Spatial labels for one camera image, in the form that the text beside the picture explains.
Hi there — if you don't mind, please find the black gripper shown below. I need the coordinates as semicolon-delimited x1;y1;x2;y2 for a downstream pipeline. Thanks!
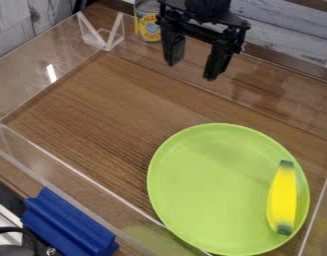
158;0;252;81

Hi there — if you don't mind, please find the yellow toy banana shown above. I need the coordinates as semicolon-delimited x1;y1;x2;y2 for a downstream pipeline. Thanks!
266;160;299;235

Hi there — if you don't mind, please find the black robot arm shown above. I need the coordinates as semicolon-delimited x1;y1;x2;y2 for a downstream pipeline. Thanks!
157;0;252;81

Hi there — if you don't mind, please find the yellow labelled tin can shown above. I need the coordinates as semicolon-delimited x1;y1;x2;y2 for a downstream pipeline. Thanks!
134;0;161;43

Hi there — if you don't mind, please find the blue plastic block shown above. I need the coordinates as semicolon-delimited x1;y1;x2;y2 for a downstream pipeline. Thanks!
22;188;120;256

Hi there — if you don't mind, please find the clear acrylic corner bracket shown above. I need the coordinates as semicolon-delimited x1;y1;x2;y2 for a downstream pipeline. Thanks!
78;12;125;52

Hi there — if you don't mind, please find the clear acrylic enclosure wall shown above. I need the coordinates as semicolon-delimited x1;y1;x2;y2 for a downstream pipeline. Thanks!
0;6;327;256

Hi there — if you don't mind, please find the black cable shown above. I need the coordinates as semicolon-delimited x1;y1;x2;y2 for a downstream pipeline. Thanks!
0;226;51;256

